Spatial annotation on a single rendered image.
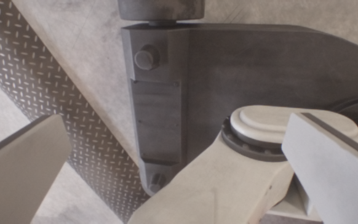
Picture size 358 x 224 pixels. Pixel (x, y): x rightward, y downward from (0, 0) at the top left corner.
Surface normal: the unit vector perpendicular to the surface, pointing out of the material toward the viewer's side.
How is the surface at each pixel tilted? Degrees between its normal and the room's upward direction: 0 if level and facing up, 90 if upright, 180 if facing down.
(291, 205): 90
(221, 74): 0
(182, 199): 115
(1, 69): 0
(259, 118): 90
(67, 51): 0
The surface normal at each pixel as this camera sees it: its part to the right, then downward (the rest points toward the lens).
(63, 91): 0.15, 0.29
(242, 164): 0.00, -0.88
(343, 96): -0.19, 0.47
